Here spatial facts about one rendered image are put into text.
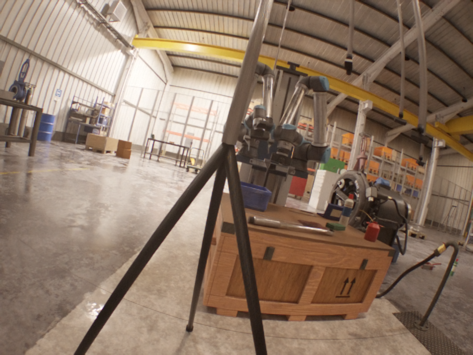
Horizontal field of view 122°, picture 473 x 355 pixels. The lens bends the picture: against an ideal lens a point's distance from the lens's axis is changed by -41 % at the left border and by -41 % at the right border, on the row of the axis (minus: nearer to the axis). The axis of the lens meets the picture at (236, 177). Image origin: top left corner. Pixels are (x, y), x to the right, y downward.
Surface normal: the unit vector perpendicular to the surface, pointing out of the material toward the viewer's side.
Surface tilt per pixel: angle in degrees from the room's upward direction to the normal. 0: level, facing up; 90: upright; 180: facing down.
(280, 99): 90
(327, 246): 90
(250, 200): 90
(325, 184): 90
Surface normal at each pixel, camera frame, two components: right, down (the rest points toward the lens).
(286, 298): 0.10, 0.09
